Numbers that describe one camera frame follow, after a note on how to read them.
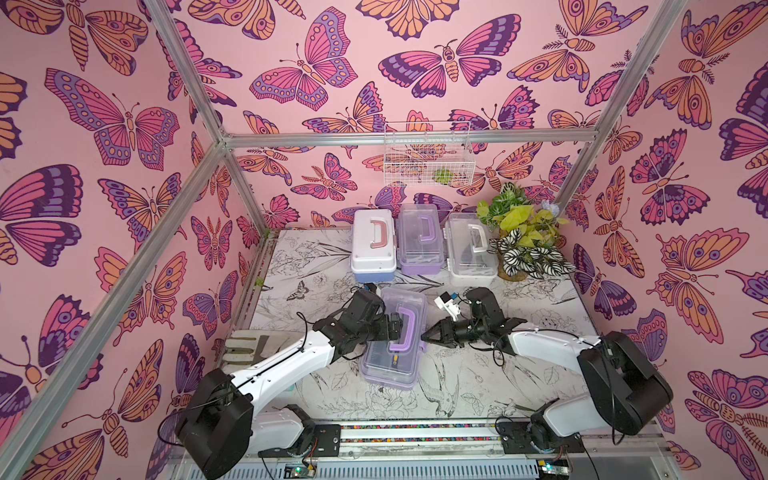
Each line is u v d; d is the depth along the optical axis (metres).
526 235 0.85
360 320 0.63
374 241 1.01
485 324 0.69
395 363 0.78
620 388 0.43
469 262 1.03
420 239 1.03
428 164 1.06
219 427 0.40
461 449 0.73
